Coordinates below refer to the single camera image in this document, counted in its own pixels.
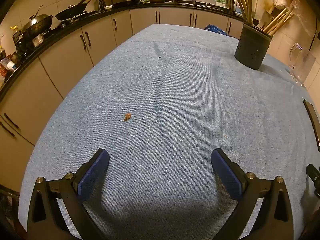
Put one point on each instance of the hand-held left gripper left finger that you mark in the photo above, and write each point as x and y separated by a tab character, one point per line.
93	172

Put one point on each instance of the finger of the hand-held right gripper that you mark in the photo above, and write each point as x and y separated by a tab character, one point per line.
313	175

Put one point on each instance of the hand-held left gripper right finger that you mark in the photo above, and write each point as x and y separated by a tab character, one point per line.
226	175

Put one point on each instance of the dark grey chopstick holder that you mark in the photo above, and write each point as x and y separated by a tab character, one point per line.
250	47

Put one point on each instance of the bundle of wooden chopsticks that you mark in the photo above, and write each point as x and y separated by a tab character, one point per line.
246	10

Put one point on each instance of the black smartphone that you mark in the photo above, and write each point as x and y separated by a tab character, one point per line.
312	122

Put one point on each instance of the brown food crumb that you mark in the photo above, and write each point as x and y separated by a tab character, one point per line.
127	116

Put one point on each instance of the blue tablecloth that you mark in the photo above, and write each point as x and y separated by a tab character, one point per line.
175	105

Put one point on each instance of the glass mug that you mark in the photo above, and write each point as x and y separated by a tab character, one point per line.
303	62

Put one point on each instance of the beige base cabinets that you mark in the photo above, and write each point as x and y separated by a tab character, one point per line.
70	52

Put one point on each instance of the black kitchen countertop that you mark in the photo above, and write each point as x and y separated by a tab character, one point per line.
27	60

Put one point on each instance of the gas stove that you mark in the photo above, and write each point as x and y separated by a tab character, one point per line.
37	40

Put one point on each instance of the blue plastic bag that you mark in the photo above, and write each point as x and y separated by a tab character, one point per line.
215	28

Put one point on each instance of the black lidded wok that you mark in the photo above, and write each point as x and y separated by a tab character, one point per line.
37	25

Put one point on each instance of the yellow capped oil bottle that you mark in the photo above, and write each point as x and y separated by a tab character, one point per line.
16	33

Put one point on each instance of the black frying wok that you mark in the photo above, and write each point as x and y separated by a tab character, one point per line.
71	12

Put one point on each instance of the dark kettle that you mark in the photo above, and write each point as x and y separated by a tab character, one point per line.
100	3

